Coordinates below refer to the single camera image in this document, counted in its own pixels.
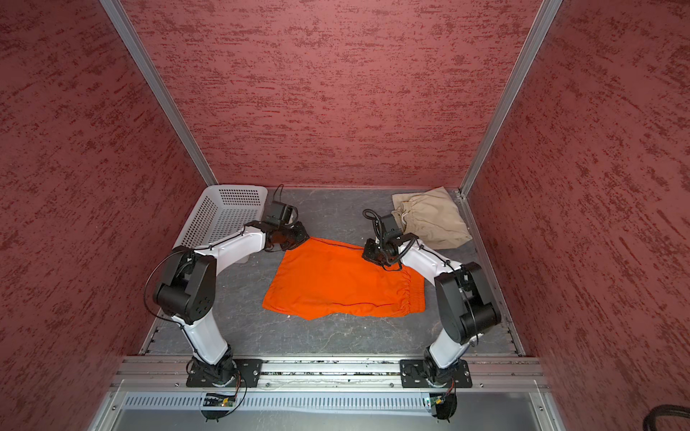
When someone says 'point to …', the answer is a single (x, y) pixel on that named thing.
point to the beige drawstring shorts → (433, 217)
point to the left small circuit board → (215, 400)
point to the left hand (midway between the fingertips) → (309, 240)
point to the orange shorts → (316, 277)
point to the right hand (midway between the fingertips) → (362, 260)
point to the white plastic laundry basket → (223, 210)
